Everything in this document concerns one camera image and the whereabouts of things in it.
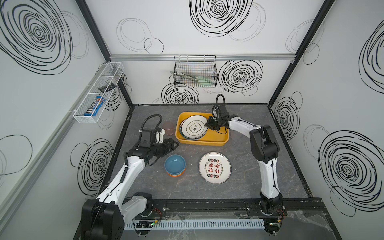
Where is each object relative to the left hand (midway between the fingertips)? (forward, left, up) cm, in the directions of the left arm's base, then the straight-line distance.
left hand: (176, 146), depth 80 cm
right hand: (+22, -14, -9) cm, 27 cm away
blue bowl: (-7, +1, -9) cm, 11 cm away
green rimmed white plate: (+21, -8, -12) cm, 25 cm away
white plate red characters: (-6, -22, -14) cm, 27 cm away
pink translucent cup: (+20, +9, -12) cm, 25 cm away
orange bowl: (-13, -1, -9) cm, 16 cm away
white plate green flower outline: (+21, -8, -12) cm, 26 cm away
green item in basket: (+33, -15, +18) cm, 41 cm away
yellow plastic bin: (+12, -21, -10) cm, 26 cm away
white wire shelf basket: (+40, +44, +18) cm, 62 cm away
